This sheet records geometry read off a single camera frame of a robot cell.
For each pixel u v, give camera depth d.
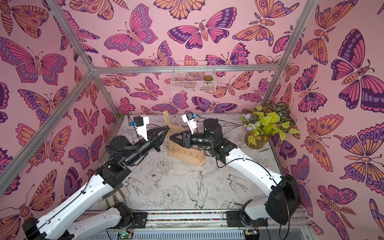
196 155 0.88
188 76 0.99
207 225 0.73
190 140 0.59
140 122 0.52
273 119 0.82
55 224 0.39
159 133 0.58
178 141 0.69
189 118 0.61
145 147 0.55
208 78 0.92
